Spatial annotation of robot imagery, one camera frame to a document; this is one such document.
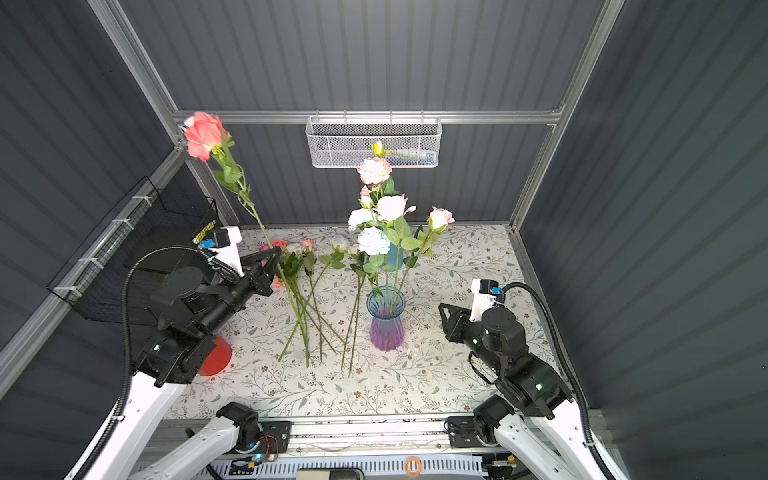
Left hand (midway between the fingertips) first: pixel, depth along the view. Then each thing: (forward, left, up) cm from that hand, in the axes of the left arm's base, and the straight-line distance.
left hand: (280, 249), depth 61 cm
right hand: (-8, -35, -14) cm, 39 cm away
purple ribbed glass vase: (-1, -22, -22) cm, 31 cm away
